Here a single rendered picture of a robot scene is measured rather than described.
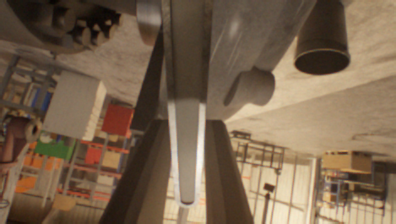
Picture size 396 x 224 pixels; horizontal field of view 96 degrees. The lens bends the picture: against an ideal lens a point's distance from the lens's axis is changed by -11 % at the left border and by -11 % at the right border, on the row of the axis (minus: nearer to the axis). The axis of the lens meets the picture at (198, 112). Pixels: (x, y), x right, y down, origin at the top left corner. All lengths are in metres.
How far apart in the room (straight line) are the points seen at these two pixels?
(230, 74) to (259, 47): 0.04
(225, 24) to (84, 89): 4.08
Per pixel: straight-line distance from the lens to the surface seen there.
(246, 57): 0.18
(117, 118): 5.67
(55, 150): 7.62
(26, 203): 15.58
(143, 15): 0.37
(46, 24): 0.42
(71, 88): 4.27
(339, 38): 1.31
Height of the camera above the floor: 1.03
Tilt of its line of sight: 13 degrees down
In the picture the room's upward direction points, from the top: 168 degrees counter-clockwise
